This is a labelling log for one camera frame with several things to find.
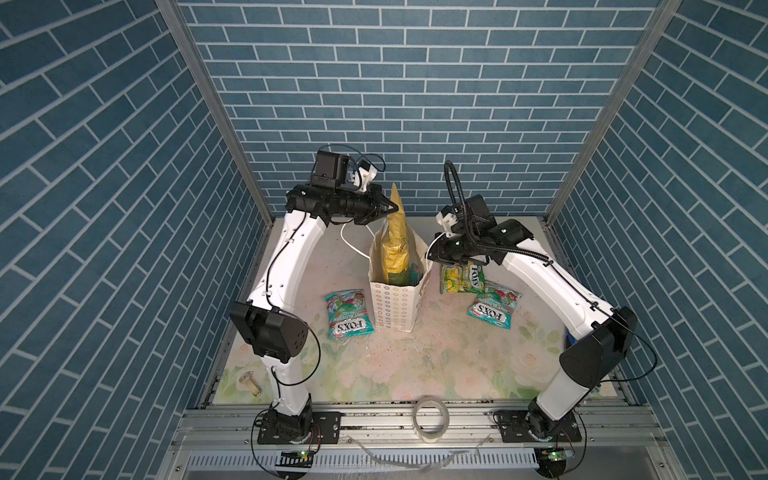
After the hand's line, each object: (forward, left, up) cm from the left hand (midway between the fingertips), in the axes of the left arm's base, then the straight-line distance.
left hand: (398, 206), depth 72 cm
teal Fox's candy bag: (-12, +15, -34) cm, 39 cm away
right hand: (-5, -6, -11) cm, 14 cm away
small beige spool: (-29, +40, -36) cm, 61 cm away
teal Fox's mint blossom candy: (-9, -31, -34) cm, 47 cm away
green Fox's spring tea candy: (+2, -21, -33) cm, 40 cm away
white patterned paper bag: (-16, 0, -21) cm, 26 cm away
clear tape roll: (-43, -7, -36) cm, 56 cm away
